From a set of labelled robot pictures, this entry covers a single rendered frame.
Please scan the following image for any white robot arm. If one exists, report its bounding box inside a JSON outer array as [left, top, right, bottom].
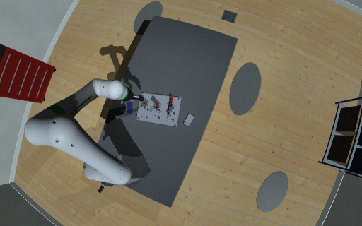
[[24, 78, 132, 193]]

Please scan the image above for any blue rectangular block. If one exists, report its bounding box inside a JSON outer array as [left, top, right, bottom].
[[127, 102, 133, 113]]

